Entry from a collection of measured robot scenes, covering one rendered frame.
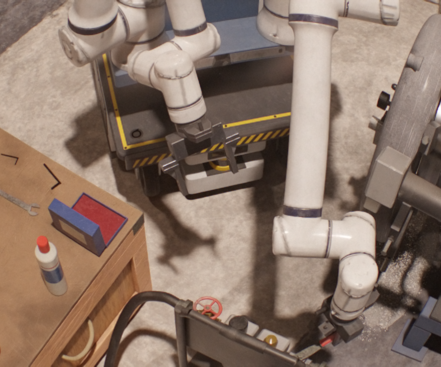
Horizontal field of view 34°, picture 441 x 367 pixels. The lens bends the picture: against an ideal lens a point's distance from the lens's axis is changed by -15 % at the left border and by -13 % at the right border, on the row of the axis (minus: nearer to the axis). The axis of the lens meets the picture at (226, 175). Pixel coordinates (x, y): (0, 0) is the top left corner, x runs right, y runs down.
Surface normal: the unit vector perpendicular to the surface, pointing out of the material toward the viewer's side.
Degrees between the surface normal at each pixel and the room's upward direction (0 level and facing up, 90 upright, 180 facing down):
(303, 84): 50
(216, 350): 90
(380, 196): 67
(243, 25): 0
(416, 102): 39
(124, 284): 90
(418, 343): 90
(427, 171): 78
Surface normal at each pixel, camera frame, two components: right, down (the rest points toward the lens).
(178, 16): -0.42, 0.60
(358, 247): -0.08, -0.61
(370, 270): 0.17, -0.54
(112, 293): 0.86, 0.42
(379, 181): -0.46, 0.38
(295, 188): -0.48, 0.03
